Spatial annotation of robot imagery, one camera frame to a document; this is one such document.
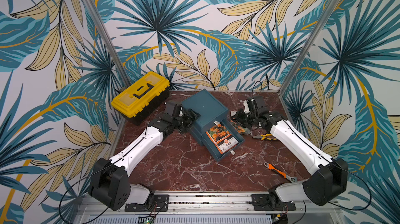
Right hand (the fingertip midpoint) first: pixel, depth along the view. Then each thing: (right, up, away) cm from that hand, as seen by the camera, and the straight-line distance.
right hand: (231, 117), depth 81 cm
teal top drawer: (-15, -4, -6) cm, 17 cm away
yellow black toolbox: (-50, +11, +12) cm, 53 cm away
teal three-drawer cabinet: (-11, +4, +1) cm, 11 cm away
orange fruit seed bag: (-4, -12, +6) cm, 14 cm away
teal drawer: (-10, -16, +5) cm, 19 cm away
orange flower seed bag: (+3, -4, -7) cm, 9 cm away
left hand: (-17, -1, -2) cm, 17 cm away
